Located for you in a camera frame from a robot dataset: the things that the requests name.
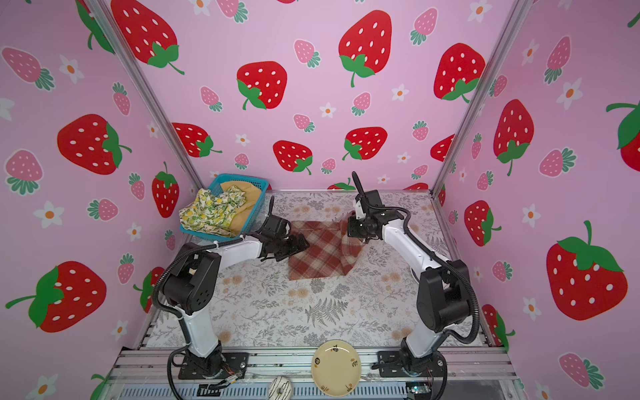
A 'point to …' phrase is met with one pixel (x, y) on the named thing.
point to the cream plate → (336, 368)
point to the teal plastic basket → (215, 187)
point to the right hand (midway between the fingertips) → (347, 228)
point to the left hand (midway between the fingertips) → (303, 247)
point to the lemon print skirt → (212, 214)
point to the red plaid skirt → (330, 252)
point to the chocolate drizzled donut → (281, 388)
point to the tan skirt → (242, 214)
